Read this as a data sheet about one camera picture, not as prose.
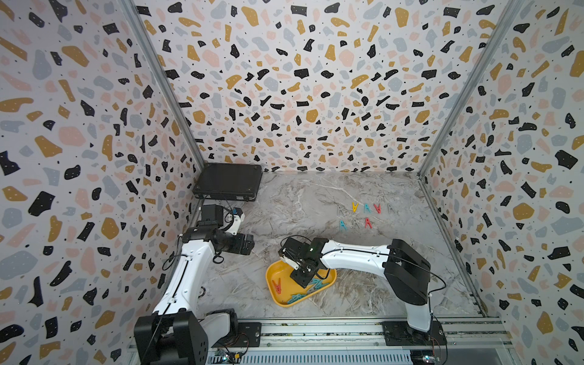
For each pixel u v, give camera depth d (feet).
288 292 2.71
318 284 2.74
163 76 2.76
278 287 2.74
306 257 2.05
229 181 3.88
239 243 2.35
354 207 3.50
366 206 3.58
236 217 2.45
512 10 2.32
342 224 3.31
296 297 2.61
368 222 3.37
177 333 1.28
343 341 2.40
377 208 3.56
